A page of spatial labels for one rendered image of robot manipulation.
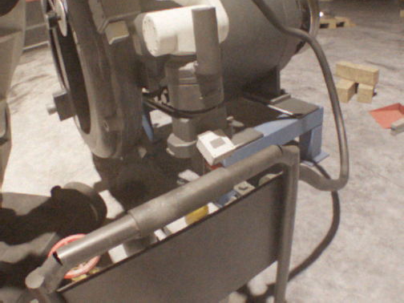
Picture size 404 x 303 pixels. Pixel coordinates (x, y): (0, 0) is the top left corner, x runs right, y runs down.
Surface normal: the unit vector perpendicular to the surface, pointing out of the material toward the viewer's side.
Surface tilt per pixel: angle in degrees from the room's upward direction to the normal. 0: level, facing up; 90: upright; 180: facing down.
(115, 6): 68
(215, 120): 90
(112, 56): 84
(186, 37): 90
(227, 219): 90
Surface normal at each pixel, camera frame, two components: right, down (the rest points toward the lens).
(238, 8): 0.51, 0.04
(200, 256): 0.58, 0.33
